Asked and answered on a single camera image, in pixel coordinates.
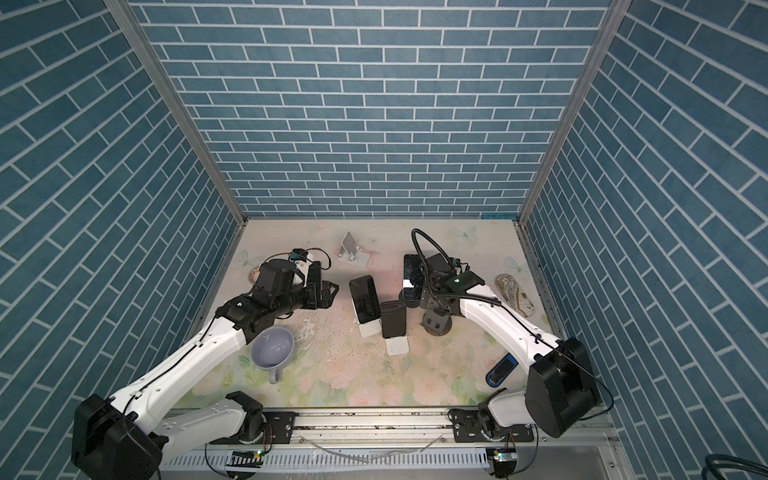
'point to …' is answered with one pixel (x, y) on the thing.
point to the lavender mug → (272, 349)
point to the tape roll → (254, 273)
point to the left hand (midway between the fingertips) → (326, 286)
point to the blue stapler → (499, 373)
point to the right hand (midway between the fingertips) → (438, 298)
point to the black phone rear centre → (413, 271)
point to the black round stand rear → (408, 303)
